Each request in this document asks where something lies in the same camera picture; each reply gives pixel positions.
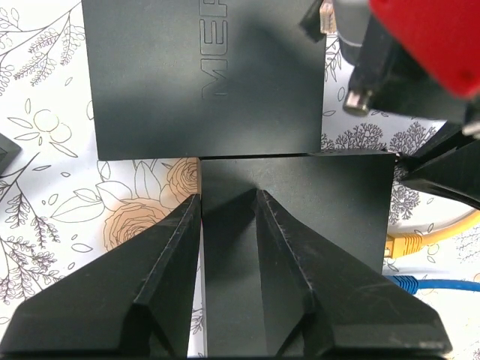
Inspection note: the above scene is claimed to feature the black network switch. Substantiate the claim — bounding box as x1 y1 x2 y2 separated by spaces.
82 1 326 161
200 150 395 357

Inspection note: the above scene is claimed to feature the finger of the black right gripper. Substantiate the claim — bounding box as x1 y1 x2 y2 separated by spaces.
399 127 479 209

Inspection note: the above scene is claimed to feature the blue ethernet cable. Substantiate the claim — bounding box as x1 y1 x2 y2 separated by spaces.
385 274 480 294

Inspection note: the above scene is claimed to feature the floral patterned table mat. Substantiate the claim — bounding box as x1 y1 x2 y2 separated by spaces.
1 1 479 359

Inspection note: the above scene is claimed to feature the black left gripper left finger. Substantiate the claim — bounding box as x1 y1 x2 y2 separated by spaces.
1 194 201 359

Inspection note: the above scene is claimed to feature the black power adapter brick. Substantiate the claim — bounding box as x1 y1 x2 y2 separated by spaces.
0 134 22 175

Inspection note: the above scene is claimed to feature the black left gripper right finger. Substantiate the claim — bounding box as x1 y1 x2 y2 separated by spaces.
255 190 452 359

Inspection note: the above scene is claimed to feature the yellow ethernet cable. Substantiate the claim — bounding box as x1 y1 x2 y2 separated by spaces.
317 0 337 35
384 209 480 260

